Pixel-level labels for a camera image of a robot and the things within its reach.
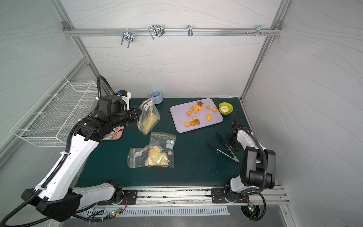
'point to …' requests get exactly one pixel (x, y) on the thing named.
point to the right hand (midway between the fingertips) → (230, 144)
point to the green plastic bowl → (225, 108)
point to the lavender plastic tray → (195, 115)
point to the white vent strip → (98, 213)
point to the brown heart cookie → (197, 121)
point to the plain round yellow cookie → (187, 124)
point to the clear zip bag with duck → (152, 155)
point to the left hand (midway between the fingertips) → (142, 111)
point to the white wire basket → (52, 121)
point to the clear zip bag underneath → (166, 142)
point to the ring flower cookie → (207, 107)
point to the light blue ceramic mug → (156, 94)
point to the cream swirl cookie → (194, 117)
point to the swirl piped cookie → (192, 108)
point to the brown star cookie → (200, 103)
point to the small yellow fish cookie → (199, 107)
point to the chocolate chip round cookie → (192, 123)
